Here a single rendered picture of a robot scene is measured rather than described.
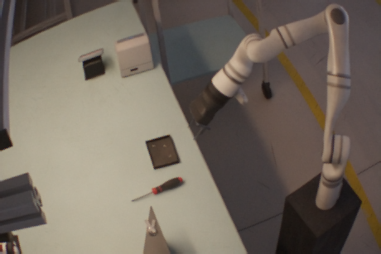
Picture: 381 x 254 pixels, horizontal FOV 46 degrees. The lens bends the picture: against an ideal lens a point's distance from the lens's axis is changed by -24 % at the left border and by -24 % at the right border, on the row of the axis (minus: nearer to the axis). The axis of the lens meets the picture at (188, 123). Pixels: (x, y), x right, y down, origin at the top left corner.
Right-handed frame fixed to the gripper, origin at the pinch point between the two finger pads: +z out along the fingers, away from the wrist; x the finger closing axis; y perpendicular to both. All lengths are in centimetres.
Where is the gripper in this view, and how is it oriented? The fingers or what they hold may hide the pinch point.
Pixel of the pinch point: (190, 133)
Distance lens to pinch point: 169.5
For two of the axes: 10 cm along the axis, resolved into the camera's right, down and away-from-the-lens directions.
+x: 3.1, 6.8, -6.6
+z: -6.0, 6.8, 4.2
